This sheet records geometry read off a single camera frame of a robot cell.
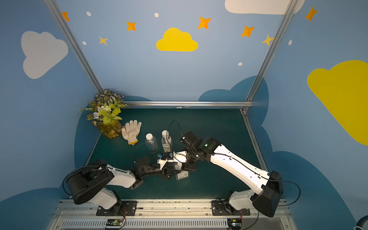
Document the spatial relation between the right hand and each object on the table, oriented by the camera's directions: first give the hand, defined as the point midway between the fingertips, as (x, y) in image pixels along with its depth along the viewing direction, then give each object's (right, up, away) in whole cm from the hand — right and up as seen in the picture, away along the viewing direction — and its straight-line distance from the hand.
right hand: (184, 159), depth 74 cm
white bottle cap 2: (-12, +13, +8) cm, 20 cm away
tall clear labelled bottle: (-13, +6, +22) cm, 26 cm away
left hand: (-3, -4, +3) cm, 6 cm away
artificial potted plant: (-49, +25, +12) cm, 56 cm away
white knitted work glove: (-40, +13, +30) cm, 52 cm away
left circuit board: (-36, -32, -2) cm, 48 cm away
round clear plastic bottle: (-21, +6, +15) cm, 27 cm away
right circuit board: (+26, -33, -2) cm, 42 cm away
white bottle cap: (-22, +11, +11) cm, 27 cm away
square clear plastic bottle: (-1, -11, +7) cm, 13 cm away
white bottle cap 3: (-3, -3, 0) cm, 4 cm away
